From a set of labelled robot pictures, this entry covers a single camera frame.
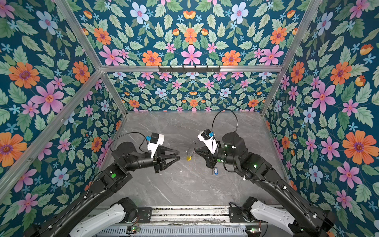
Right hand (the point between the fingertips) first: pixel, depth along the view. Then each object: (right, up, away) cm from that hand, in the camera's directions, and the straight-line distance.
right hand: (197, 149), depth 62 cm
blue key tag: (+11, -19, +27) cm, 34 cm away
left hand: (-7, -1, -6) cm, 9 cm away
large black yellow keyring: (-4, -4, +3) cm, 6 cm away
